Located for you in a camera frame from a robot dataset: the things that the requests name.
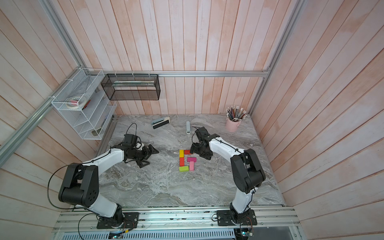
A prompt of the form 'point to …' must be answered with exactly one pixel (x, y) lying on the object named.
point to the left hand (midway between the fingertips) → (155, 157)
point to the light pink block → (191, 166)
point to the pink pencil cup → (232, 126)
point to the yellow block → (181, 153)
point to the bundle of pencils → (235, 114)
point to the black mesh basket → (132, 87)
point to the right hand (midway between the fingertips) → (196, 153)
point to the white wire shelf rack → (91, 121)
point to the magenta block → (191, 159)
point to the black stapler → (160, 122)
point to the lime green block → (184, 168)
